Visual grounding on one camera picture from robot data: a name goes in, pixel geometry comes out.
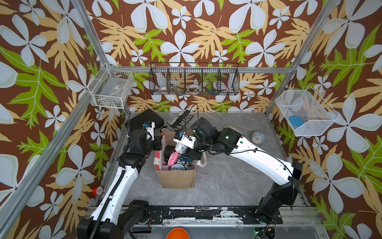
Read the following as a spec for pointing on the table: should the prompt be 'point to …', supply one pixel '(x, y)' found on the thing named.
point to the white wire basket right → (306, 112)
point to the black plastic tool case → (138, 119)
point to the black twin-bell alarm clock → (168, 150)
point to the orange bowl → (178, 233)
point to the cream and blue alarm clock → (179, 166)
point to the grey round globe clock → (258, 137)
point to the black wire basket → (194, 78)
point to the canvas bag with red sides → (174, 179)
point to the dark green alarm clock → (188, 159)
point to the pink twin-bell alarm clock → (173, 158)
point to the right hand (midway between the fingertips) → (183, 148)
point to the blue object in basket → (296, 120)
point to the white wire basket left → (111, 88)
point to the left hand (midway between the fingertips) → (161, 134)
